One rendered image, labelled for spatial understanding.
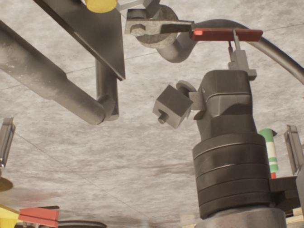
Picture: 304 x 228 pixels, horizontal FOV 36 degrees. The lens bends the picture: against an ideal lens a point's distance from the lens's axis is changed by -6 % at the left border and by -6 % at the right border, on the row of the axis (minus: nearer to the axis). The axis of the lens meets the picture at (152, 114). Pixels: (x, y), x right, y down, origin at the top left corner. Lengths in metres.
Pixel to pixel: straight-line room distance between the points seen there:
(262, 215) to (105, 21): 0.29
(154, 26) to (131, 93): 1.24
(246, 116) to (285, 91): 1.47
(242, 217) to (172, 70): 1.24
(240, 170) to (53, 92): 0.18
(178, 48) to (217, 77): 0.17
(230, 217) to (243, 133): 0.08
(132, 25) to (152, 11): 0.03
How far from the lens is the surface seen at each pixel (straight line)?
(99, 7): 0.45
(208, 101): 0.48
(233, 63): 0.55
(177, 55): 0.65
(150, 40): 0.60
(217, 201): 0.45
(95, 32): 0.53
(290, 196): 0.47
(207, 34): 0.54
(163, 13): 0.60
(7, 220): 3.70
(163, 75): 1.67
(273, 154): 2.26
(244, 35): 0.56
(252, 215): 0.43
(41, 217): 3.38
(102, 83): 0.56
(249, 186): 0.45
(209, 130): 0.47
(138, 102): 1.84
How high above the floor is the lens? 0.77
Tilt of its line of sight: 23 degrees down
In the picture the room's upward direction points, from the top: 174 degrees clockwise
